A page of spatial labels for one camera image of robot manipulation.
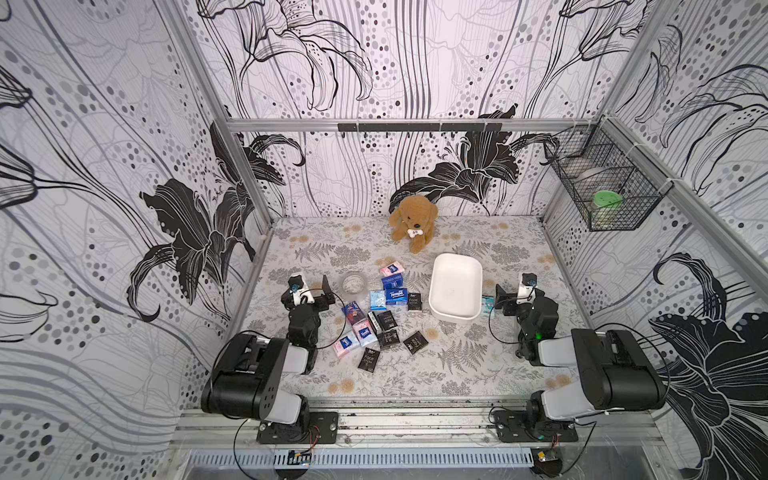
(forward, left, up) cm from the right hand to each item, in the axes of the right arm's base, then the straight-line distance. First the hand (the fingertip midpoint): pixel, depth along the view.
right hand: (516, 281), depth 92 cm
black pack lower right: (-17, +32, -5) cm, 37 cm away
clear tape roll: (+4, +53, -6) cm, 53 cm away
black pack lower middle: (-16, +40, -5) cm, 44 cm away
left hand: (-2, +63, +4) cm, 63 cm away
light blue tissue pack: (-4, +44, -4) cm, 44 cm away
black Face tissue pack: (-10, +41, -5) cm, 42 cm away
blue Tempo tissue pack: (+2, +39, -2) cm, 39 cm away
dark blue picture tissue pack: (-9, +51, -4) cm, 52 cm away
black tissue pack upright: (-13, +44, -2) cm, 46 cm away
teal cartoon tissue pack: (-6, +9, -3) cm, 11 cm away
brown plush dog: (+19, +32, +8) cm, 38 cm away
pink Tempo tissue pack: (+8, +39, -4) cm, 40 cm away
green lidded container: (+11, -19, +25) cm, 33 cm away
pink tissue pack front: (-19, +52, -3) cm, 56 cm away
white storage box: (+4, +17, -10) cm, 20 cm away
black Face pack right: (-4, +32, -4) cm, 33 cm away
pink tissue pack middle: (-15, +47, -3) cm, 50 cm away
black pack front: (-23, +46, -4) cm, 51 cm away
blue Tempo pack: (-3, +38, -5) cm, 38 cm away
